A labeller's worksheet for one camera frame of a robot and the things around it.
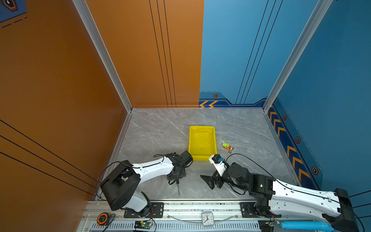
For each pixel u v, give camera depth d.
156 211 0.74
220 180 0.61
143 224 0.71
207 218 0.70
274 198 0.49
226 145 0.96
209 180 0.60
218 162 0.59
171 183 0.71
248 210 0.72
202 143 0.97
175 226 0.70
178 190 0.80
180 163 0.64
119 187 0.44
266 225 0.70
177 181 0.82
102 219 0.68
